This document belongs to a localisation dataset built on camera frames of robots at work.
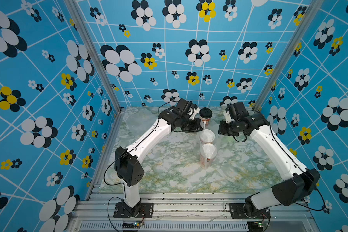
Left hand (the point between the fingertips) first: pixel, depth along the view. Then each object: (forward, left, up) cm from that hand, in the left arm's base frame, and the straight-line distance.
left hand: (205, 127), depth 75 cm
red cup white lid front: (+1, -2, -9) cm, 9 cm away
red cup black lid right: (+20, -4, -10) cm, 22 cm away
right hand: (+1, -9, -3) cm, 10 cm away
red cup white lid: (-10, -1, -8) cm, 13 cm away
